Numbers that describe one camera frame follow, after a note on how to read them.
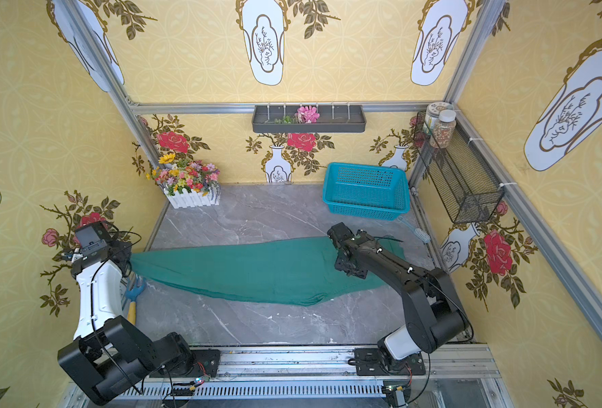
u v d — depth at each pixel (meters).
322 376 0.73
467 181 0.82
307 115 0.88
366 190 1.20
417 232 1.03
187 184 1.01
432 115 0.85
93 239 0.59
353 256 0.63
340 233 0.71
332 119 0.92
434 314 0.43
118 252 0.71
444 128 0.80
